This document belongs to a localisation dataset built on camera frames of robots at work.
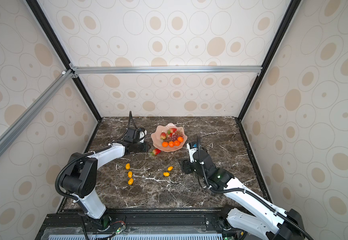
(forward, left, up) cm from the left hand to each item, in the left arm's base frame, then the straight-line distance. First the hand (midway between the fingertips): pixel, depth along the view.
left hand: (153, 143), depth 94 cm
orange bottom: (+4, -7, -6) cm, 10 cm away
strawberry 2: (+14, -12, -4) cm, 19 cm away
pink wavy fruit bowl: (+11, 0, -7) cm, 12 cm away
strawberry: (+11, -5, -7) cm, 14 cm away
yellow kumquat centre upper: (-13, -11, -8) cm, 19 cm away
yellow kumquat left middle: (-17, +13, -8) cm, 23 cm away
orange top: (+4, -11, -7) cm, 14 cm away
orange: (+4, -15, -5) cm, 16 cm away
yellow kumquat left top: (-12, +16, -7) cm, 21 cm away
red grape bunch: (+10, -13, -5) cm, 17 cm away
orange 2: (+6, -17, -4) cm, 18 cm away
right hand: (-15, -19, +9) cm, 26 cm away
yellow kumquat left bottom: (-22, +12, -7) cm, 26 cm away
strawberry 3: (-2, -1, -7) cm, 7 cm away
